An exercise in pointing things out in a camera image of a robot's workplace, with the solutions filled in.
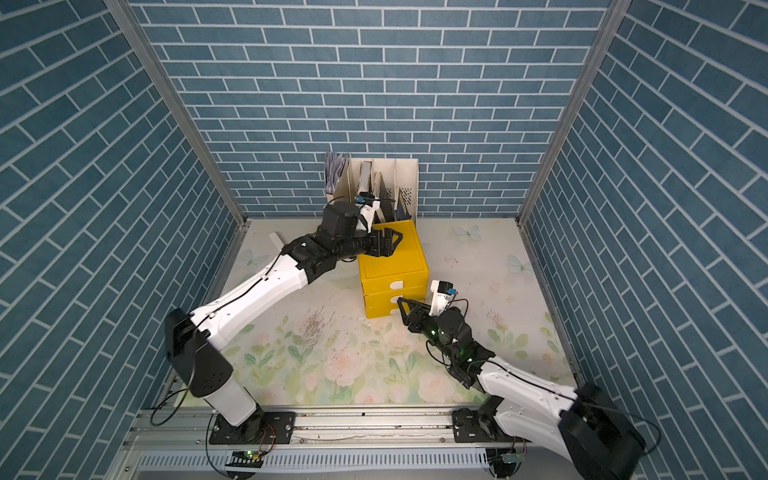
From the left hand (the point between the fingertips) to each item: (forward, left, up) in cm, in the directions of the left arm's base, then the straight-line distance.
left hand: (400, 237), depth 76 cm
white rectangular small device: (+22, +46, -28) cm, 58 cm away
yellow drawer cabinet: (-6, -1, -8) cm, 10 cm away
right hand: (-12, -1, -14) cm, 18 cm away
